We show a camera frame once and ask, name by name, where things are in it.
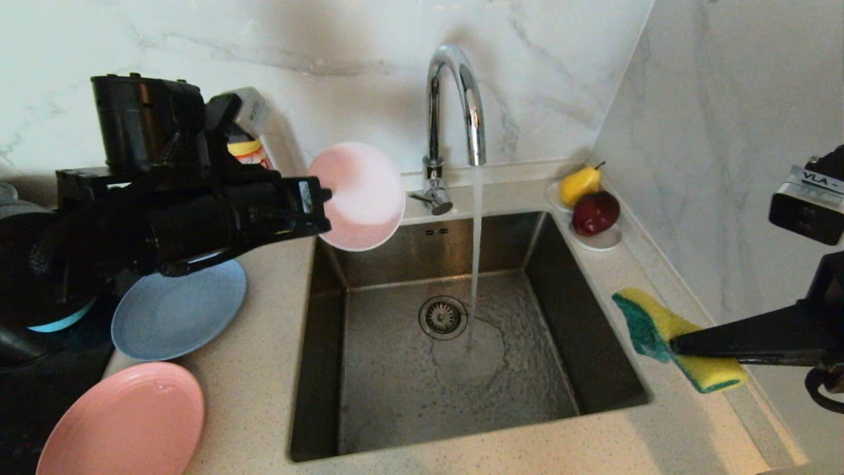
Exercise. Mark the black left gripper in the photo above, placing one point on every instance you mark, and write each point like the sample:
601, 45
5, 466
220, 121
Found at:
217, 218

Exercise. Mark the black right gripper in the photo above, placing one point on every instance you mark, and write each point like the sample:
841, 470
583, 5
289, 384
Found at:
832, 310

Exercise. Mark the small light pink plate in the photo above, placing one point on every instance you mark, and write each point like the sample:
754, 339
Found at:
362, 198

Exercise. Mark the orange yellow dish soap bottle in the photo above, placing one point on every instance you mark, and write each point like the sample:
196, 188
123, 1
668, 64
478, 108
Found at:
247, 150

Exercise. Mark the yellow sponge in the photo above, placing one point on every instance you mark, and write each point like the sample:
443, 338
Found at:
649, 316

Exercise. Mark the blue plate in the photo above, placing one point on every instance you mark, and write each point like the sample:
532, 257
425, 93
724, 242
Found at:
178, 316

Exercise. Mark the chrome gooseneck faucet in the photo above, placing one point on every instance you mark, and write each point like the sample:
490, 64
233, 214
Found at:
469, 112

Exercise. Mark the teal bowl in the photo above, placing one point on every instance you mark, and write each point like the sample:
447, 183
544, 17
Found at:
62, 323

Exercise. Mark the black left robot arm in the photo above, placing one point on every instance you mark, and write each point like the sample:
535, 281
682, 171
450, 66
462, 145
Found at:
59, 257

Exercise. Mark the stainless steel sink basin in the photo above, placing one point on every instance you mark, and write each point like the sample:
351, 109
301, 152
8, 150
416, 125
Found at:
409, 396

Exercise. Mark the round metal drain strainer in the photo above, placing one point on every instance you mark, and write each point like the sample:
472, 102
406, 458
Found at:
443, 318

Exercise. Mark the small white fruit dish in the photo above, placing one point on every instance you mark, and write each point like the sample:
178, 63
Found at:
604, 241

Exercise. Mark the dark red apple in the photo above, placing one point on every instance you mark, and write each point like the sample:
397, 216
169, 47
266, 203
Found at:
597, 212

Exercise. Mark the yellow pear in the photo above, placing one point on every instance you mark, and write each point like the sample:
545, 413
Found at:
577, 186

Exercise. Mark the large pink plate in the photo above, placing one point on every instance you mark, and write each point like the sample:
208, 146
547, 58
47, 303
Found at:
132, 422

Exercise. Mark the black frying pan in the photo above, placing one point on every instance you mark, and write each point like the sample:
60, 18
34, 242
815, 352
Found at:
16, 343

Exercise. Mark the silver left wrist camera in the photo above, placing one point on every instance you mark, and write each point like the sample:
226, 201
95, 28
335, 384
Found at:
254, 111

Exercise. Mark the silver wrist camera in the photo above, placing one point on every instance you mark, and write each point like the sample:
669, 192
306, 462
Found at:
254, 111
808, 208

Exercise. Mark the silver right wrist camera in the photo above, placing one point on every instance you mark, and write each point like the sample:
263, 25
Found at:
808, 208

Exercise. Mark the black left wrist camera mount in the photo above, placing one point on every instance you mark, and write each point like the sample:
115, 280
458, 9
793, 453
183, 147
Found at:
145, 125

